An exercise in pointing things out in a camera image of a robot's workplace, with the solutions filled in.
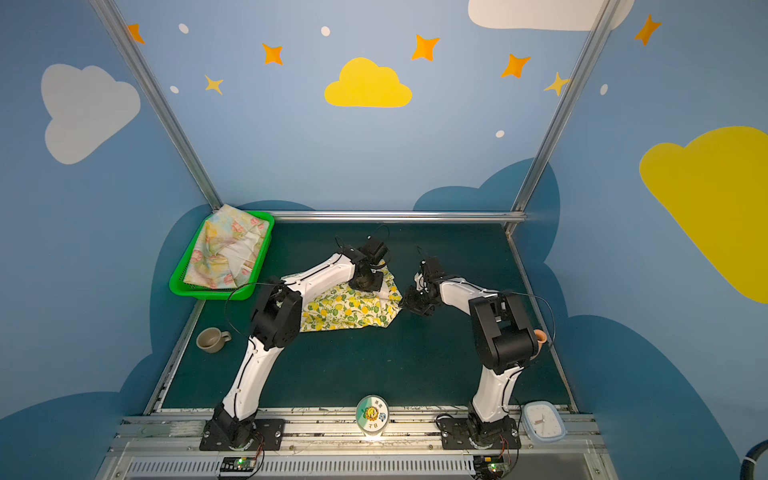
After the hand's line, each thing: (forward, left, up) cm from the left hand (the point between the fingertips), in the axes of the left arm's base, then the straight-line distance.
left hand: (377, 286), depth 100 cm
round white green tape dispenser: (-40, 0, +5) cm, 40 cm away
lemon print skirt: (-9, +10, +1) cm, 13 cm away
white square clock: (-40, -44, -1) cm, 59 cm away
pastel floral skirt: (+14, +57, 0) cm, 58 cm away
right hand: (-6, -10, -1) cm, 12 cm away
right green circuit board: (-49, -29, -5) cm, 57 cm away
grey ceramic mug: (-19, +50, -3) cm, 53 cm away
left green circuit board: (-50, +32, -4) cm, 59 cm away
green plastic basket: (-3, +65, +4) cm, 65 cm away
